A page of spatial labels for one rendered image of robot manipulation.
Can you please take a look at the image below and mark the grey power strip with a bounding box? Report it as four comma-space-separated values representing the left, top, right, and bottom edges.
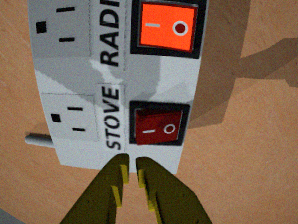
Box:
25, 0, 209, 175

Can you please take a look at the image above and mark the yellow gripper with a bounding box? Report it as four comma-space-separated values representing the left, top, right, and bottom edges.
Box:
59, 153, 213, 224

